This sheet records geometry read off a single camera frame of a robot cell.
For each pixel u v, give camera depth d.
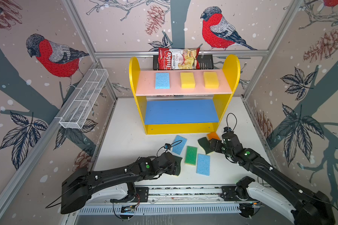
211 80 0.71
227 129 0.74
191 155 0.86
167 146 0.72
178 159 0.85
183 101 1.18
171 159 0.64
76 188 0.40
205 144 0.90
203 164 0.83
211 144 0.74
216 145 0.73
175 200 0.72
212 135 0.98
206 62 0.95
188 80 0.70
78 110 0.73
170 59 0.88
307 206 0.39
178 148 0.90
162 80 0.72
